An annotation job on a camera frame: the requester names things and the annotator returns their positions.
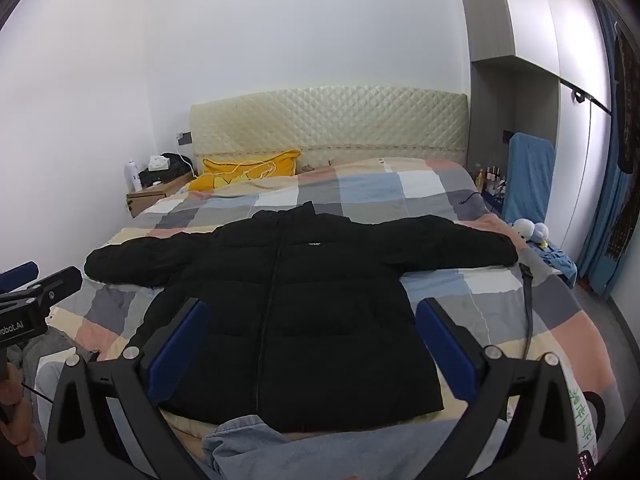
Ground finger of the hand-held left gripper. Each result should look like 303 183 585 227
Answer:
0 266 83 313
0 261 40 293

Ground person's blue jeans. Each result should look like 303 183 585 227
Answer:
201 414 501 480

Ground cream quilted headboard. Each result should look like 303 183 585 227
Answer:
189 86 469 173

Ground patchwork checked quilt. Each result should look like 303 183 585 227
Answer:
30 157 626 480

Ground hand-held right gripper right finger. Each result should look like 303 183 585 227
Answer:
415 297 596 480

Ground blue curtain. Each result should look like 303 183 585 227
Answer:
575 0 640 301

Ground person's left hand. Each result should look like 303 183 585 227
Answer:
0 375 41 463

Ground black puffer jacket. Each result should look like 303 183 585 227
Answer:
84 201 519 433

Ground white and blue plush toy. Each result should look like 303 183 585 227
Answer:
509 218 551 247

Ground black hanging rail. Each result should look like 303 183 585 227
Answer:
562 77 613 113

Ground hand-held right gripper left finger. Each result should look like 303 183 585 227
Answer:
46 298 221 480

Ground white box with green print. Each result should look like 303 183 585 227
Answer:
567 390 602 480

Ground white charging cable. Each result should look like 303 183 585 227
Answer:
176 132 196 179

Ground grey cloth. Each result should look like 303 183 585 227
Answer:
20 330 97 441

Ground yellow pillow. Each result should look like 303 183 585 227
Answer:
187 148 302 192

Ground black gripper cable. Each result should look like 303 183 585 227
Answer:
22 382 53 404

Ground black bag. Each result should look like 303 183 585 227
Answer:
139 152 193 187

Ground blue towel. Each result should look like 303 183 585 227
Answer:
502 132 557 226

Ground crumpled blue cloth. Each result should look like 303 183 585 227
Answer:
537 244 578 282

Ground wooden nightstand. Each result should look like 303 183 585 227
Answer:
126 172 196 218

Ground dark patterned hanging cloth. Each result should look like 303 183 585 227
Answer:
612 25 640 176

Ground row of small bottles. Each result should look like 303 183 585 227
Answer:
472 162 508 197

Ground black strap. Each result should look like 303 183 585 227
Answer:
517 262 537 361

